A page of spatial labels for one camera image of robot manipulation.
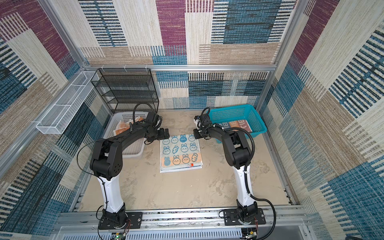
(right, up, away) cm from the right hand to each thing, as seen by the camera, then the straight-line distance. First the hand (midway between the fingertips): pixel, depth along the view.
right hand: (196, 135), depth 105 cm
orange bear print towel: (-51, +6, +2) cm, 51 cm away
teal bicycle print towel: (-11, -11, -8) cm, 17 cm away
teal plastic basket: (+37, +17, +17) cm, 44 cm away
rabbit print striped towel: (+33, +8, +4) cm, 34 cm away
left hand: (-21, +1, -6) cm, 22 cm away
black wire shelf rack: (-53, +33, +3) cm, 62 cm away
